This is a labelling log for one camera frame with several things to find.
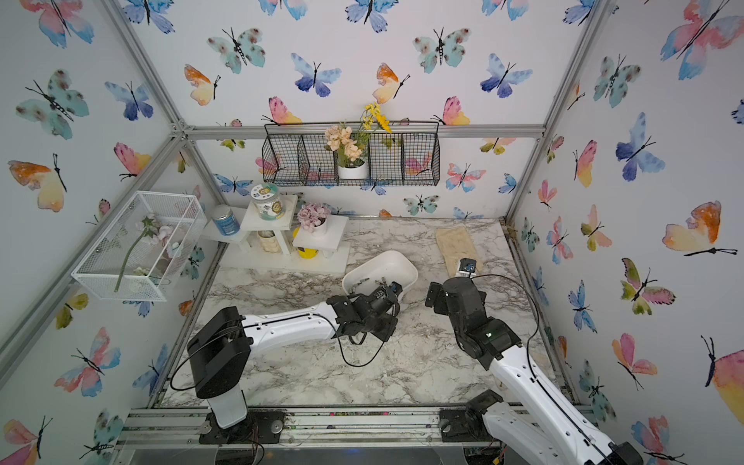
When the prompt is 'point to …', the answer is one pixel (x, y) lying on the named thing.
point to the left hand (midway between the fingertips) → (397, 324)
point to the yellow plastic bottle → (309, 253)
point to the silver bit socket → (352, 291)
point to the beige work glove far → (457, 243)
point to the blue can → (225, 220)
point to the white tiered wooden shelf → (282, 244)
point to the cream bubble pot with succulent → (269, 240)
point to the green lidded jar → (267, 201)
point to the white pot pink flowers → (313, 218)
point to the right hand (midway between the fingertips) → (451, 284)
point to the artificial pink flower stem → (155, 232)
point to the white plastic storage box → (380, 271)
